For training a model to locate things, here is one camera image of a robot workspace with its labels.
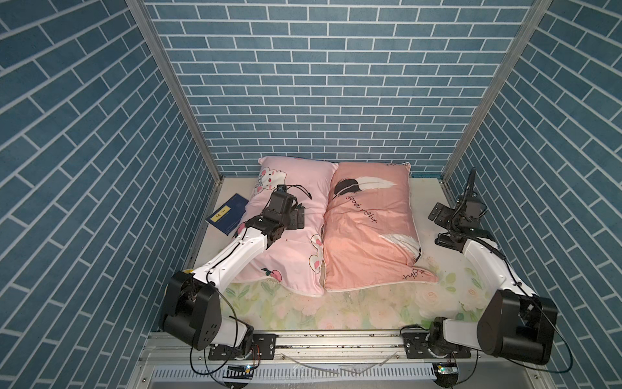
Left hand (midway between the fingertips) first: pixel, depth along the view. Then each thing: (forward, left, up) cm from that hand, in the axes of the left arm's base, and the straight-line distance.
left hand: (295, 214), depth 87 cm
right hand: (0, -56, +1) cm, 56 cm away
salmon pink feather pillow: (-5, -28, -6) cm, 29 cm away
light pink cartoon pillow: (-15, 0, -6) cm, 16 cm away
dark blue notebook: (+10, +32, -17) cm, 37 cm away
